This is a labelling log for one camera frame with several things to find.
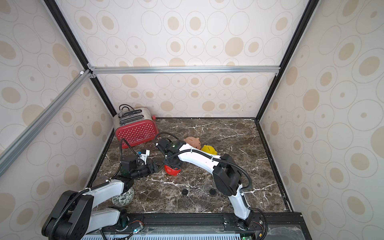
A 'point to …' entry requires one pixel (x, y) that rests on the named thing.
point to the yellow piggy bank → (209, 149)
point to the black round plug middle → (185, 191)
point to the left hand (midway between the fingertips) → (166, 164)
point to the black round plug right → (212, 191)
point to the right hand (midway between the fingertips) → (174, 162)
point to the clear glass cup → (99, 180)
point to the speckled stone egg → (123, 199)
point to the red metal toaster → (135, 126)
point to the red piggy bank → (171, 171)
